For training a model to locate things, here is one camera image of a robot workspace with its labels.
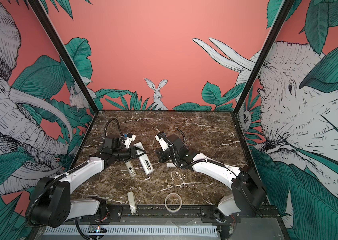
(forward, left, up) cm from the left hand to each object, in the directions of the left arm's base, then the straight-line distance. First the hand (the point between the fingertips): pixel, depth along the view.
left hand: (145, 151), depth 81 cm
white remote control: (-7, -1, -4) cm, 8 cm away
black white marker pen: (-5, +9, -11) cm, 15 cm away
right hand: (-2, -5, +3) cm, 6 cm away
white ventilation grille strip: (-35, +4, -14) cm, 38 cm away
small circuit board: (-34, +22, -14) cm, 42 cm away
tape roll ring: (-26, -18, -12) cm, 34 cm away
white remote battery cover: (-23, +6, -11) cm, 27 cm away
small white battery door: (-2, -14, -16) cm, 21 cm away
